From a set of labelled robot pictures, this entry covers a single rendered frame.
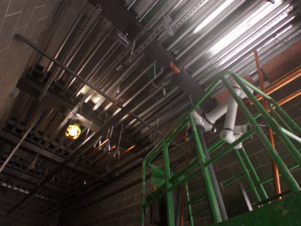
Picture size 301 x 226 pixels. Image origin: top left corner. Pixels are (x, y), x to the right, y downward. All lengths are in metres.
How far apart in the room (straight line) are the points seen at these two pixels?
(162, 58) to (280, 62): 1.90
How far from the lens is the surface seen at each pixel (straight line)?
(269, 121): 1.08
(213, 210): 1.13
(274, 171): 1.57
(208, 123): 2.01
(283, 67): 3.32
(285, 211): 0.90
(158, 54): 2.28
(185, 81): 2.50
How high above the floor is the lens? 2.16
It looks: 49 degrees up
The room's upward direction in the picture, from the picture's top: straight up
